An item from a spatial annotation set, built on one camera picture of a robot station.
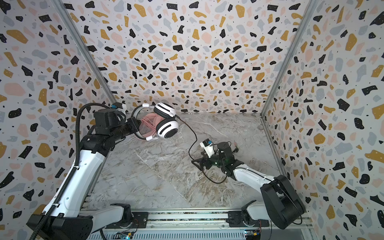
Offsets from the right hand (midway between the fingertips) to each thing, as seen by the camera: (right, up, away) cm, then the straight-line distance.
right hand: (195, 156), depth 82 cm
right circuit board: (+28, -36, -10) cm, 47 cm away
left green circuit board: (-33, -35, -11) cm, 50 cm away
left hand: (-25, +20, -11) cm, 34 cm away
